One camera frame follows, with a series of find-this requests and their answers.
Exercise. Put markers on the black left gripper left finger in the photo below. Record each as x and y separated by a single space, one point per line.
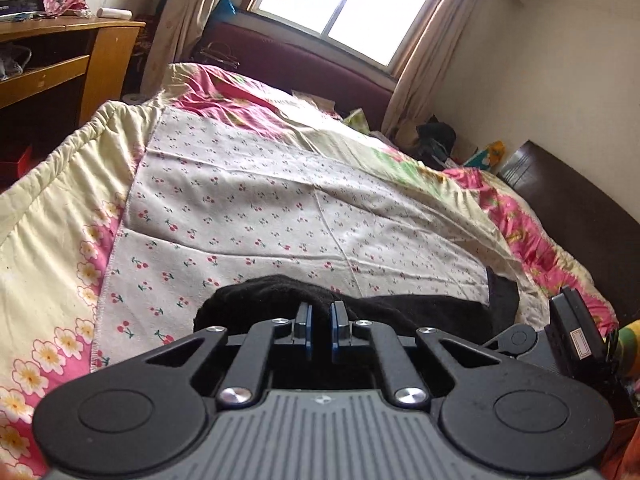
302 329

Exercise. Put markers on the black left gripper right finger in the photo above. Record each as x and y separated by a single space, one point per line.
341 336

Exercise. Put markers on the black pants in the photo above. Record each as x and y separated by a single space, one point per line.
238 307

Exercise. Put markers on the dark wooden headboard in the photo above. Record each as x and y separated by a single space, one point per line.
582 219

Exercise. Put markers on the cherry print white sheet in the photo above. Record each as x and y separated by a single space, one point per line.
212 205

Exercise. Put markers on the colourful box by headboard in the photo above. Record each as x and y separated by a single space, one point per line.
488 157

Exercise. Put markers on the black bag by curtain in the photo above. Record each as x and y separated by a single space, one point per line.
434 144

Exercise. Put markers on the right beige curtain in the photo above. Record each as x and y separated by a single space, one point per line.
428 64

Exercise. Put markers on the beige curtain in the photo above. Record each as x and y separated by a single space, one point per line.
181 25
428 64

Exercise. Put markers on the maroon sofa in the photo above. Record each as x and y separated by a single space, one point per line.
291 68

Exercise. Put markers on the floral pink cream quilt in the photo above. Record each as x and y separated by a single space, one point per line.
59 224

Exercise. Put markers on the window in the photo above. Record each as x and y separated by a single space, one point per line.
378 32

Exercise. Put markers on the blue pillow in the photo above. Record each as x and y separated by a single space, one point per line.
223 9

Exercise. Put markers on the left beige curtain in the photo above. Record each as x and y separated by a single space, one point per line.
181 25

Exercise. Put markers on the wooden desk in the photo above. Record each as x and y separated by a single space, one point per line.
93 52

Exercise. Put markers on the white cylinder on desk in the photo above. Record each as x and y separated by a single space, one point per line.
114 14

